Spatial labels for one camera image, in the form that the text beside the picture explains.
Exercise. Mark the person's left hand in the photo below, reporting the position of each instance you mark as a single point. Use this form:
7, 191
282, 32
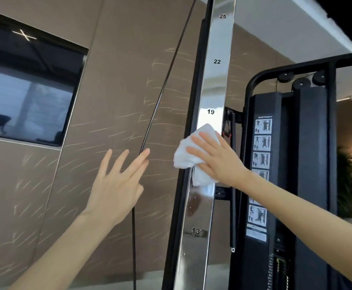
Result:
115, 193

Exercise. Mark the person's right hand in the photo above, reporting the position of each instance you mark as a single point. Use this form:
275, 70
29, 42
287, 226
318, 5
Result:
224, 163

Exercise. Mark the white cleaning cloth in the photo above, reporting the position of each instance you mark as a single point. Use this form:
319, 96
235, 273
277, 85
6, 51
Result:
183, 154

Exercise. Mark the chrome numbered rail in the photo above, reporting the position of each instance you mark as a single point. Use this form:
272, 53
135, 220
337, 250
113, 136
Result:
215, 87

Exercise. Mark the person's right forearm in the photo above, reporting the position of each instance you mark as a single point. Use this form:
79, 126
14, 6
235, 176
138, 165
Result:
299, 220

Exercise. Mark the person's left forearm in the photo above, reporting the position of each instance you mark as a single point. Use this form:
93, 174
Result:
58, 256

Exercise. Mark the black straight attachment bar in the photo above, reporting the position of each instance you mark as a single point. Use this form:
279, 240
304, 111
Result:
233, 214

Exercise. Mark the strip of exercise pictogram stickers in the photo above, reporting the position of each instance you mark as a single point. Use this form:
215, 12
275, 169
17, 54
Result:
263, 143

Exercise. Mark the black weight stack cover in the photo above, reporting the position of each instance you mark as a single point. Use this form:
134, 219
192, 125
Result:
311, 147

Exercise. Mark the black pulley wheel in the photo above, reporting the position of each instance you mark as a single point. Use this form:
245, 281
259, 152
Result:
285, 76
301, 83
320, 77

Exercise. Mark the black weight stack plates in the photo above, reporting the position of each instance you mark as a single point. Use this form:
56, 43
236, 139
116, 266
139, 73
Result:
280, 271

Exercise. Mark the green potted plant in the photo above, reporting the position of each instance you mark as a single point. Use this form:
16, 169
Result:
349, 184

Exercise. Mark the wall-mounted black screen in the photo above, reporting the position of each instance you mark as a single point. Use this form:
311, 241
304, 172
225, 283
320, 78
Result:
28, 87

